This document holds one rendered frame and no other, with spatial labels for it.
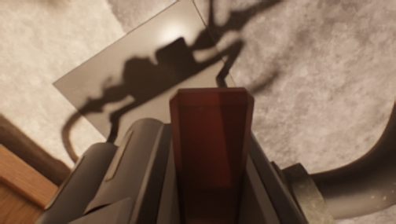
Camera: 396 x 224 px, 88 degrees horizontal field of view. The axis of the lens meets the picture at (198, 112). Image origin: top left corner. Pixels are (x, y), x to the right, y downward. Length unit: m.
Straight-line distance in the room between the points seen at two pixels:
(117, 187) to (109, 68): 0.39
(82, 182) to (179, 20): 0.38
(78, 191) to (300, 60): 0.55
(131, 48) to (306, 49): 0.44
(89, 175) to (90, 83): 0.33
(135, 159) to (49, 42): 0.44
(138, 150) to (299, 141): 0.58
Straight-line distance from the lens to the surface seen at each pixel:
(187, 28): 0.52
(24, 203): 0.80
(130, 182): 0.24
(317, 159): 0.83
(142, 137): 0.29
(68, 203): 0.31
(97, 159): 0.35
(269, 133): 0.69
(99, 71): 0.59
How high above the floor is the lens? 0.52
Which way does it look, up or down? 61 degrees down
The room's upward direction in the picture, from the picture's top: 176 degrees clockwise
